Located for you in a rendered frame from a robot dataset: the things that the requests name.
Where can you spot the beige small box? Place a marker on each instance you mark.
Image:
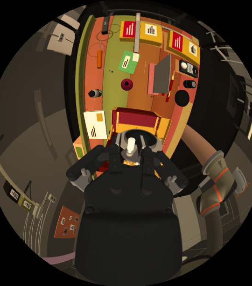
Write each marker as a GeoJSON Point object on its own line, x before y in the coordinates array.
{"type": "Point", "coordinates": [37, 211]}

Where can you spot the dark red bellows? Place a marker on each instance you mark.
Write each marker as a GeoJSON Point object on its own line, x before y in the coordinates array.
{"type": "Point", "coordinates": [137, 118]}

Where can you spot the white press-focus tab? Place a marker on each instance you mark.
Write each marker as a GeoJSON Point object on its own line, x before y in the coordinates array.
{"type": "Point", "coordinates": [130, 144]}

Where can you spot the whitish grey object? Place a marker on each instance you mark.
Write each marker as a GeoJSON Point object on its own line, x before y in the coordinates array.
{"type": "Point", "coordinates": [241, 178]}

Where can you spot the black meter with white dome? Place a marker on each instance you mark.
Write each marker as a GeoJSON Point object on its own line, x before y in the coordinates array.
{"type": "Point", "coordinates": [189, 69]}

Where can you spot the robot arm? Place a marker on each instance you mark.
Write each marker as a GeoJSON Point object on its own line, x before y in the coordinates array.
{"type": "Point", "coordinates": [219, 174]}

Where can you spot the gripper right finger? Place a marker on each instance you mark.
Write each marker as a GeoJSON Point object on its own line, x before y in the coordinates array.
{"type": "Point", "coordinates": [170, 166]}

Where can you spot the red pencil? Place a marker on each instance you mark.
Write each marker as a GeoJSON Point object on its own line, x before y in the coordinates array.
{"type": "Point", "coordinates": [170, 89]}

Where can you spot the dark red ball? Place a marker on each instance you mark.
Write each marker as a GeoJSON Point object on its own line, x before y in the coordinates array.
{"type": "Point", "coordinates": [126, 85]}

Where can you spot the orange box with green label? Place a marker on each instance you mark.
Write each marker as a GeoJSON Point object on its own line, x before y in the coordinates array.
{"type": "Point", "coordinates": [79, 149]}

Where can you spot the yellow copy camera body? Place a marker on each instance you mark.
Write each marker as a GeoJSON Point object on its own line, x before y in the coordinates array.
{"type": "Point", "coordinates": [165, 127]}

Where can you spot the beige wall socket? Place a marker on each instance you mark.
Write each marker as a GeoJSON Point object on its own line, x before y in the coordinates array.
{"type": "Point", "coordinates": [52, 198]}

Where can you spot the green card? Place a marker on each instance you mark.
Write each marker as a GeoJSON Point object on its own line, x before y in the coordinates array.
{"type": "Point", "coordinates": [129, 64]}

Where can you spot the black rectangular block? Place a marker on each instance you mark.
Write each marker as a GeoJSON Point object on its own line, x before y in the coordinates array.
{"type": "Point", "coordinates": [105, 25]}

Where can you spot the grey round shutter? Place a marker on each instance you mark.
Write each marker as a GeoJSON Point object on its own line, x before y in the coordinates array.
{"type": "Point", "coordinates": [156, 143]}

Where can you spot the pink rack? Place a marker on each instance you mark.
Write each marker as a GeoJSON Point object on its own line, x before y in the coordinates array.
{"type": "Point", "coordinates": [150, 78]}

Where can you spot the black shelf bracket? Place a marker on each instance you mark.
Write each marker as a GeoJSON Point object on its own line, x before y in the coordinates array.
{"type": "Point", "coordinates": [28, 188]}

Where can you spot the black round disc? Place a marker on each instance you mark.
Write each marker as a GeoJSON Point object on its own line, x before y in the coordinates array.
{"type": "Point", "coordinates": [182, 97]}

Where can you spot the yellow box with red label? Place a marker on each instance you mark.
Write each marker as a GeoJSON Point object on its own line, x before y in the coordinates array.
{"type": "Point", "coordinates": [143, 41]}
{"type": "Point", "coordinates": [184, 53]}

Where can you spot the cream card with yellow square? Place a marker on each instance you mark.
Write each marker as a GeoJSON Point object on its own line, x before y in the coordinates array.
{"type": "Point", "coordinates": [94, 124]}

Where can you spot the olive box with white label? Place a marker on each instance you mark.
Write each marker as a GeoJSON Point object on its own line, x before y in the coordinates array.
{"type": "Point", "coordinates": [26, 203]}

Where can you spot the grey upright bar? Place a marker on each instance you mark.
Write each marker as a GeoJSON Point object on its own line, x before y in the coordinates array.
{"type": "Point", "coordinates": [137, 33]}

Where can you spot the small white paper square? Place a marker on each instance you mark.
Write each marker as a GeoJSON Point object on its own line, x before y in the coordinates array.
{"type": "Point", "coordinates": [136, 57]}

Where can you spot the beige socket box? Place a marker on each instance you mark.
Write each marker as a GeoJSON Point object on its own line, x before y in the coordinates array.
{"type": "Point", "coordinates": [60, 37]}

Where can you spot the dark box with white label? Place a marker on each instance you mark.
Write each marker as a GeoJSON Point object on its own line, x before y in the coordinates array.
{"type": "Point", "coordinates": [11, 192]}

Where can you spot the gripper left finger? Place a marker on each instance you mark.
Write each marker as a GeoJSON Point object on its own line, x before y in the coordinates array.
{"type": "Point", "coordinates": [88, 160]}

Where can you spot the beige wall panel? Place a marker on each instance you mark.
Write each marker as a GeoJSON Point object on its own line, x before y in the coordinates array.
{"type": "Point", "coordinates": [56, 48]}

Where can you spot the beige wall shelf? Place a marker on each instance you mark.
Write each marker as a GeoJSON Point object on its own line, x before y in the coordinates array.
{"type": "Point", "coordinates": [3, 172]}

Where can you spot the black short cylinder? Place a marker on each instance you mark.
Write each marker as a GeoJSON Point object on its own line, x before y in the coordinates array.
{"type": "Point", "coordinates": [189, 84]}

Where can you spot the black and white cylinder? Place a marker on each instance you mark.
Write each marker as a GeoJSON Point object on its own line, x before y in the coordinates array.
{"type": "Point", "coordinates": [94, 93]}

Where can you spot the orange notice board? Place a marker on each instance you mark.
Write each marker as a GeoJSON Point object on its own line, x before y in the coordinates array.
{"type": "Point", "coordinates": [66, 223]}

